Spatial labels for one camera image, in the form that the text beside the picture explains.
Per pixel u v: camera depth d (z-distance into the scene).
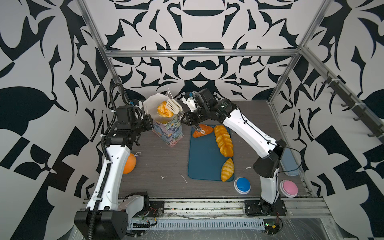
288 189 0.78
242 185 0.80
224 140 0.95
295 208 0.77
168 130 0.81
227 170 0.83
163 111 0.77
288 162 0.96
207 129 0.99
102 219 0.36
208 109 0.57
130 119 0.55
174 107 0.74
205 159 0.94
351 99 0.59
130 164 0.83
